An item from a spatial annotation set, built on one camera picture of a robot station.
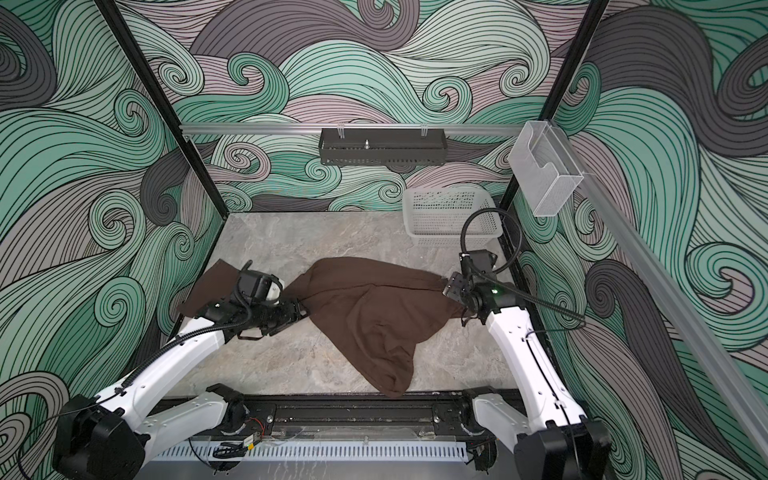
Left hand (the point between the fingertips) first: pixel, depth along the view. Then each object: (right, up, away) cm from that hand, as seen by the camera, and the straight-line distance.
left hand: (304, 315), depth 80 cm
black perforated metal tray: (+22, +51, +15) cm, 57 cm away
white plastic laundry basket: (+43, +30, +38) cm, 65 cm away
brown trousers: (+21, -2, +9) cm, 23 cm away
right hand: (+43, +7, -1) cm, 44 cm away
